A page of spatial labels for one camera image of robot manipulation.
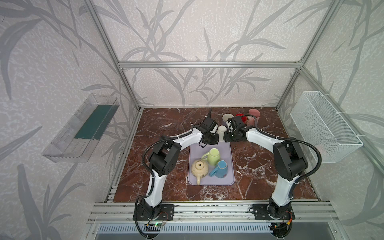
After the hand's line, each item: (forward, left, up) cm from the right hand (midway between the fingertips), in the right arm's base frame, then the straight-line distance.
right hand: (226, 133), depth 98 cm
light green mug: (-19, +10, +4) cm, 22 cm away
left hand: (-4, +5, +1) cm, 6 cm away
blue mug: (-26, +6, +2) cm, 27 cm away
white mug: (+1, +4, +4) cm, 5 cm away
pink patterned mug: (+10, -18, 0) cm, 21 cm away
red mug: (+13, -14, 0) cm, 19 cm away
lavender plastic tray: (-12, +20, -4) cm, 24 cm away
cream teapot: (-25, +18, +3) cm, 31 cm away
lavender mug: (+13, -1, +2) cm, 13 cm away
